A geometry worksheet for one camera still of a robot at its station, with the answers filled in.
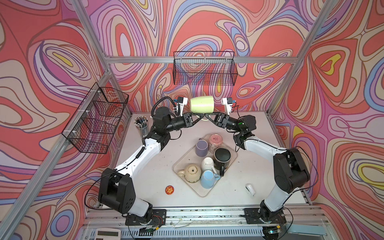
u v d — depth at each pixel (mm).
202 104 649
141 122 911
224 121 652
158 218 722
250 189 800
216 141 895
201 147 908
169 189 820
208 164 820
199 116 680
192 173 788
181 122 638
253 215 735
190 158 941
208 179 757
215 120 695
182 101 652
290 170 473
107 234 670
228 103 676
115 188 423
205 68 965
